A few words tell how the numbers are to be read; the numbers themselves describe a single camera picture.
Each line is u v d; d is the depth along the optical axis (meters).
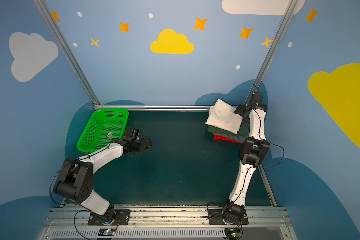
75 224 0.69
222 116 1.04
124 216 0.75
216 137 1.03
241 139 1.00
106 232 0.71
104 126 1.11
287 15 0.72
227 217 0.69
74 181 0.45
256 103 0.72
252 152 0.62
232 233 0.71
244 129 0.98
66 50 0.84
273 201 0.84
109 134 1.07
